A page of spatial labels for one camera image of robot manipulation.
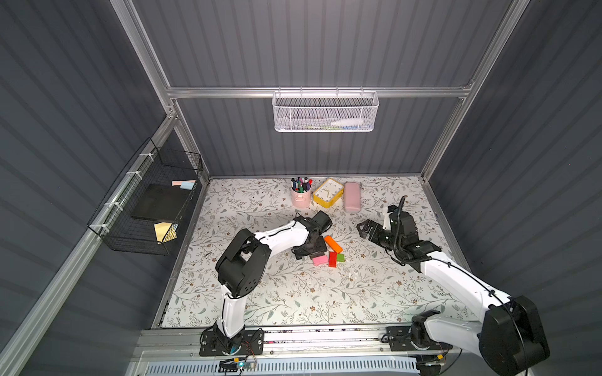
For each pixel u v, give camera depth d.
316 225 0.75
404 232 0.64
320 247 0.84
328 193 1.11
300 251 0.83
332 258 0.92
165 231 0.61
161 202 0.73
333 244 0.96
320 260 0.91
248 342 0.72
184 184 0.82
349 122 0.91
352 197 1.11
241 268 0.52
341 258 0.92
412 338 0.72
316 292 0.85
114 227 0.63
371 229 0.77
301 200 1.04
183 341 0.75
